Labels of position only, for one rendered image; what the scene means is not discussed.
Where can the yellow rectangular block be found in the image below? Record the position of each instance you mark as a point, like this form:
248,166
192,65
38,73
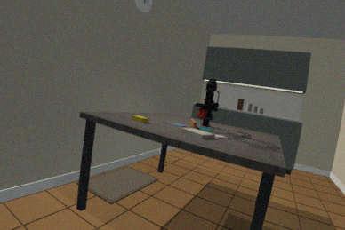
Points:
140,119

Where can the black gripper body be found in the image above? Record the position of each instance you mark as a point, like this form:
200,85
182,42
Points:
204,105

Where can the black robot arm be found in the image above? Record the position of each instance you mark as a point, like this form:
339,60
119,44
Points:
211,88

